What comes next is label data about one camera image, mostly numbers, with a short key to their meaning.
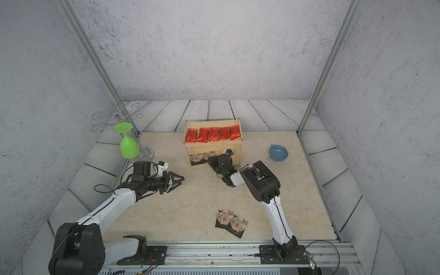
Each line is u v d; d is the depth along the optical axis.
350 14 0.72
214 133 0.89
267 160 1.05
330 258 0.73
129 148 0.84
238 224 0.81
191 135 0.88
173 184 0.75
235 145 1.11
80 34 0.77
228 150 0.99
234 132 0.89
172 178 0.75
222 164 0.81
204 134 0.89
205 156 1.05
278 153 1.08
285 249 0.63
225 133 0.89
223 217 0.83
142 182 0.67
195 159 1.04
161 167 0.80
